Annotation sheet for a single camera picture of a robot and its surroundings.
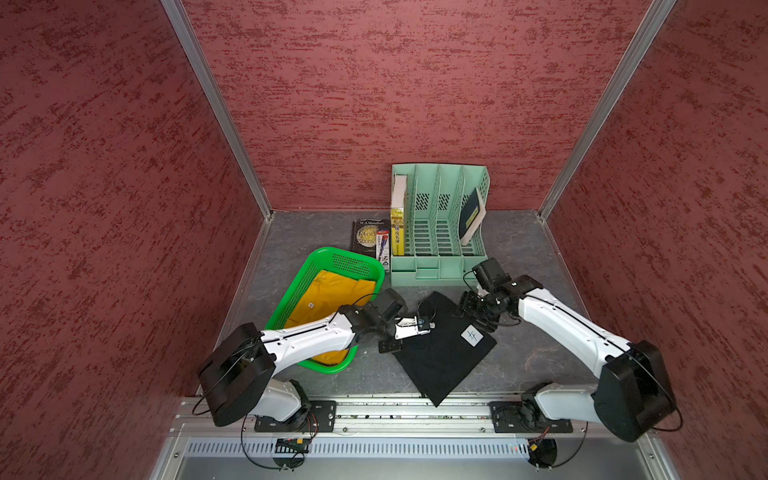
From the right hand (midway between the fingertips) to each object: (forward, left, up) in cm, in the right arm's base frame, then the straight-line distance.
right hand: (460, 322), depth 83 cm
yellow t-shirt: (+10, +41, -3) cm, 42 cm away
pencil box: (+31, +22, -5) cm, 38 cm away
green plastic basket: (+24, +40, -2) cm, 47 cm away
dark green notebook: (+38, -10, +5) cm, 40 cm away
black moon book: (+38, +30, -5) cm, 49 cm away
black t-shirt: (-9, +7, -5) cm, 12 cm away
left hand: (-3, +17, -2) cm, 18 cm away
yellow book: (+27, +17, +16) cm, 36 cm away
